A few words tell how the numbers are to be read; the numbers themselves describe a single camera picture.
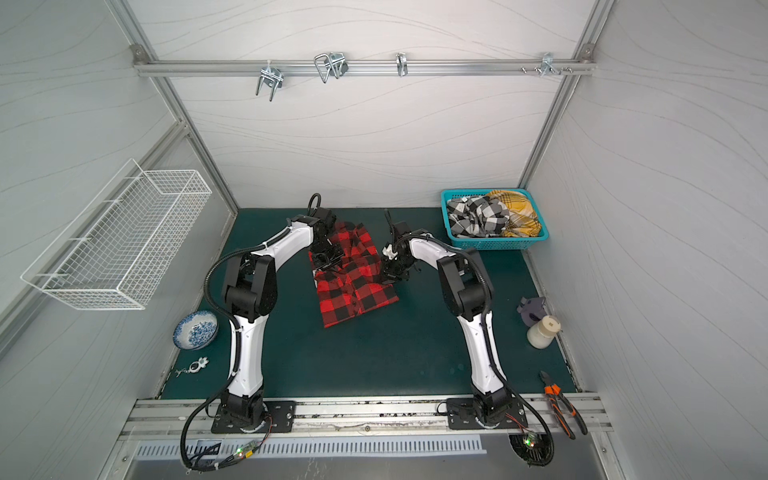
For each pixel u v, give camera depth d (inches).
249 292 22.9
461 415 28.9
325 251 34.2
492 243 39.9
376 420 28.9
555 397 30.1
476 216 42.4
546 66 30.2
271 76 30.9
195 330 34.4
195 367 31.5
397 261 34.9
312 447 27.6
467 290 23.2
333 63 30.1
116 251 26.7
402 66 30.7
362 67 30.8
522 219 40.4
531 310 34.8
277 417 29.0
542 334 31.6
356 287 36.6
